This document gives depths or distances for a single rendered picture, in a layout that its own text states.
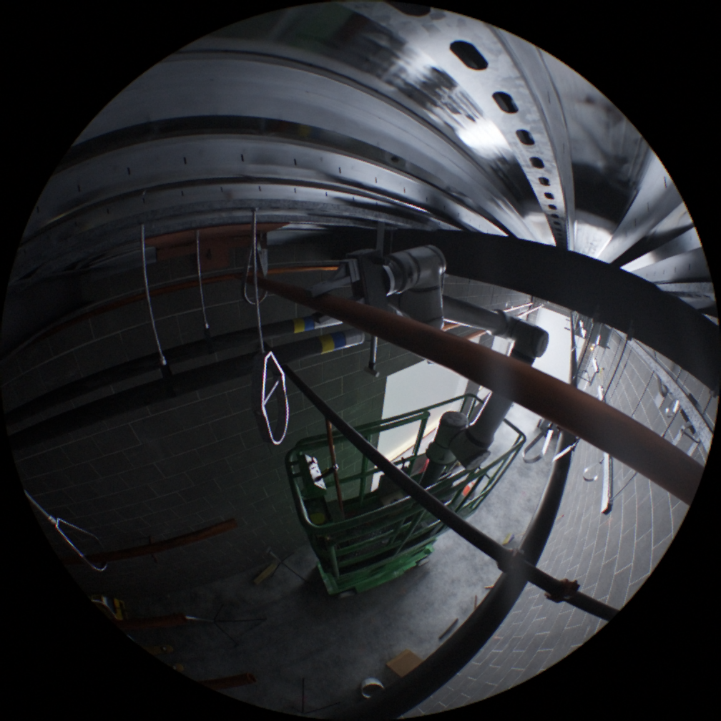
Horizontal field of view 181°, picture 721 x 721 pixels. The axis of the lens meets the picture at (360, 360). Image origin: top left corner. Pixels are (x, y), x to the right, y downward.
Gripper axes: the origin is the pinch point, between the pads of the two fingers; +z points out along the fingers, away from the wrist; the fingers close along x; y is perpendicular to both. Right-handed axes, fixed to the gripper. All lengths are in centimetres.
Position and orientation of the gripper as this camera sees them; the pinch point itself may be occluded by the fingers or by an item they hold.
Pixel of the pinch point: (321, 302)
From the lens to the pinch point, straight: 40.0
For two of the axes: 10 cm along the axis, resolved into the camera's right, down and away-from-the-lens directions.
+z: -7.6, 4.7, -4.4
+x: 1.6, 8.0, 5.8
